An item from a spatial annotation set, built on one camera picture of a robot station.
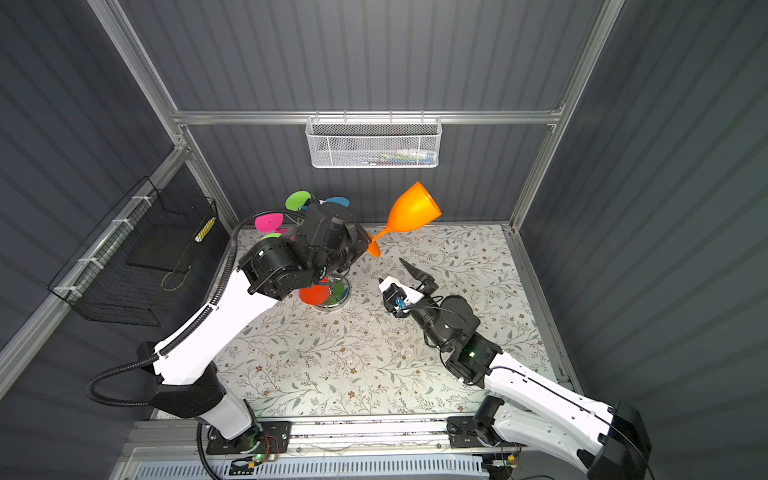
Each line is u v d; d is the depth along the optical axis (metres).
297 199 0.83
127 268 0.72
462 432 0.73
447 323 0.49
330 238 0.43
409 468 0.77
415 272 0.60
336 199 0.81
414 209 0.58
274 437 0.72
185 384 0.41
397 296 0.52
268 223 0.77
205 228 0.82
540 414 0.46
